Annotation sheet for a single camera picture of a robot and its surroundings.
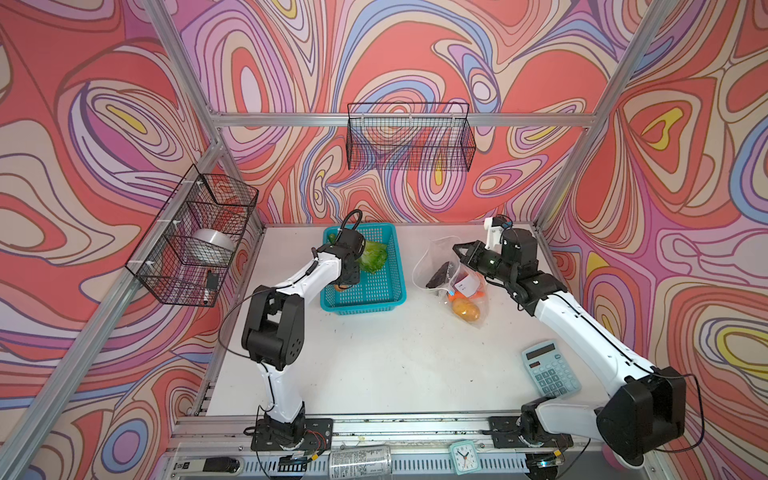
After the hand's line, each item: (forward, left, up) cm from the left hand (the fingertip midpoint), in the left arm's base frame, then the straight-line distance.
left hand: (348, 273), depth 95 cm
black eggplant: (-4, -29, +4) cm, 29 cm away
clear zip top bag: (-10, -35, +4) cm, 37 cm away
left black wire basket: (-9, +37, +22) cm, 44 cm away
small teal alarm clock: (-49, -31, -6) cm, 58 cm away
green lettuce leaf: (+8, -8, -1) cm, 11 cm away
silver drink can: (-50, -7, -2) cm, 51 cm away
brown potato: (-11, -37, -3) cm, 39 cm away
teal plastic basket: (-1, -11, -9) cm, 14 cm away
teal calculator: (-29, -58, -7) cm, 65 cm away
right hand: (-6, -30, +17) cm, 36 cm away
